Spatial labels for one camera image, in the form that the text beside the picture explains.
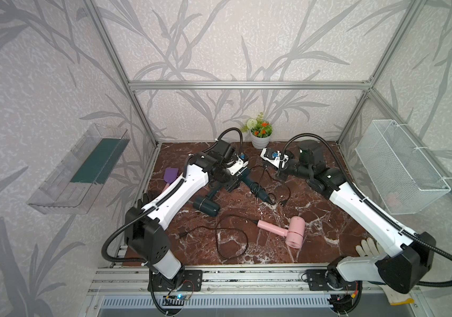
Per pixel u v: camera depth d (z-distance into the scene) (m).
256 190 0.72
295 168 0.61
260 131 1.06
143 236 0.41
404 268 0.38
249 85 0.96
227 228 0.87
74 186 0.63
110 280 0.75
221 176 0.65
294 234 0.80
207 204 0.90
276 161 0.60
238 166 0.72
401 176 0.64
